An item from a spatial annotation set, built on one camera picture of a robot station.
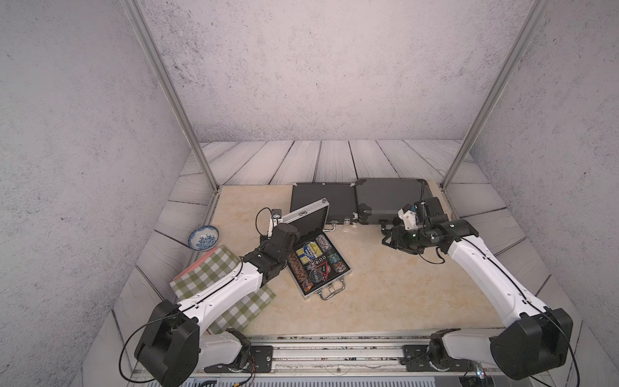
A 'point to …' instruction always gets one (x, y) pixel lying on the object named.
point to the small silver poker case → (317, 261)
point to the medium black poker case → (342, 198)
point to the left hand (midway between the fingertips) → (283, 233)
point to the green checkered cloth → (207, 272)
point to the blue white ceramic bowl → (203, 238)
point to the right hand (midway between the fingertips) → (389, 242)
